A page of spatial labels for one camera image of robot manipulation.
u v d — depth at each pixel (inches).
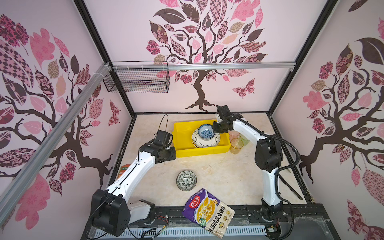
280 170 21.8
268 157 21.7
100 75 31.2
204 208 29.3
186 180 33.6
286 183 33.3
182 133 42.8
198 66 36.8
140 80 48.0
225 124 28.9
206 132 39.5
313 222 28.3
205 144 38.3
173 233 27.4
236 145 38.4
